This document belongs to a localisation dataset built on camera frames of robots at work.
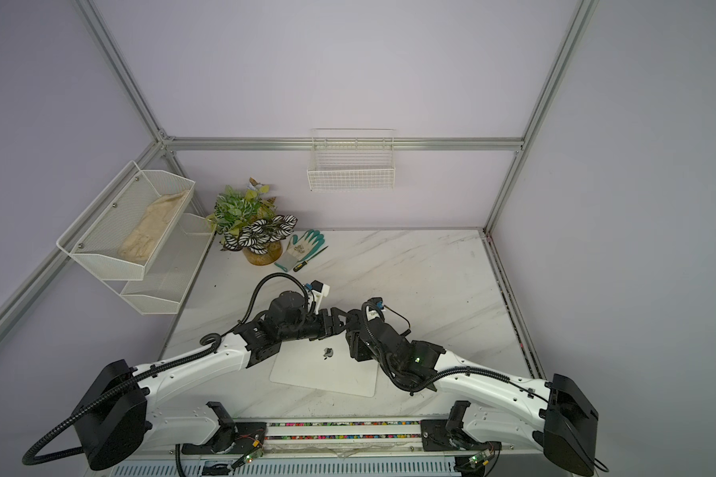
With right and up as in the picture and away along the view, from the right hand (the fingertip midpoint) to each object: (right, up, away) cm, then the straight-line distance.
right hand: (358, 338), depth 78 cm
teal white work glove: (-24, +25, +34) cm, 48 cm away
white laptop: (-10, -10, +7) cm, 16 cm away
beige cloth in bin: (-57, +32, +3) cm, 66 cm away
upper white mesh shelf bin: (-62, +29, 0) cm, 68 cm away
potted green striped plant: (-34, +32, +9) cm, 48 cm away
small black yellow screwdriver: (-21, +20, +32) cm, 43 cm away
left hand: (-2, +4, -2) cm, 5 cm away
